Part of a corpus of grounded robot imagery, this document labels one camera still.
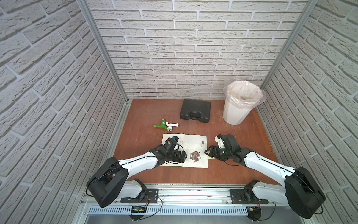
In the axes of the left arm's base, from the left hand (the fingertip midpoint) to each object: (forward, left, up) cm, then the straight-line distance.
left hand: (179, 151), depth 87 cm
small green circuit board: (-30, +21, -5) cm, 37 cm away
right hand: (-2, -19, +2) cm, 19 cm away
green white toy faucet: (+20, +10, -1) cm, 23 cm away
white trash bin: (+23, -39, +8) cm, 46 cm away
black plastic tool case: (+31, -12, +5) cm, 34 cm away
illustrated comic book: (+5, -10, -2) cm, 11 cm away
